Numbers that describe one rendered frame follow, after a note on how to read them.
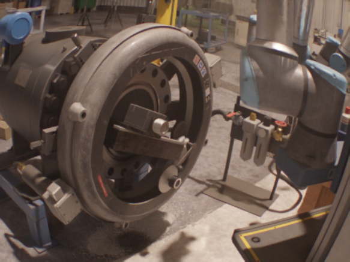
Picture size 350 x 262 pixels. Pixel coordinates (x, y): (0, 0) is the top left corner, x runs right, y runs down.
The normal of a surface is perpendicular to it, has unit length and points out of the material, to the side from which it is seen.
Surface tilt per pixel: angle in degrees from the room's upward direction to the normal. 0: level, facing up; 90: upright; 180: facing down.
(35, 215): 90
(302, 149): 70
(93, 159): 90
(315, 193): 90
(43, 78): 57
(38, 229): 90
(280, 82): 78
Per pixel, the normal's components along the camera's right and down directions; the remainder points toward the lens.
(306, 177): 0.27, 0.40
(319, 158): -0.14, 0.04
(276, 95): -0.15, 0.46
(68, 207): 0.79, 0.32
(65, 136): -0.57, 0.09
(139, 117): -0.52, -0.14
